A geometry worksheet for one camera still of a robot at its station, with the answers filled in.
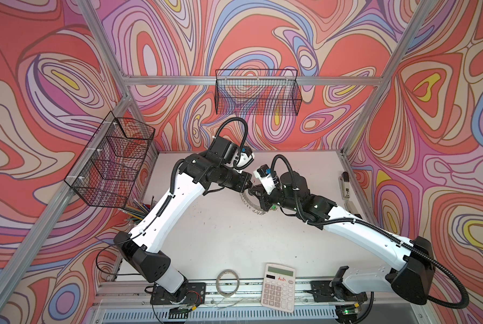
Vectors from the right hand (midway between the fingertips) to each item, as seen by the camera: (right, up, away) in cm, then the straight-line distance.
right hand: (253, 193), depth 73 cm
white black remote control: (+48, +1, +29) cm, 56 cm away
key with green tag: (+6, -4, -8) cm, 11 cm away
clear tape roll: (-13, -37, +2) cm, 39 cm away
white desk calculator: (+9, -35, 0) cm, 36 cm away
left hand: (0, +4, -4) cm, 6 cm away
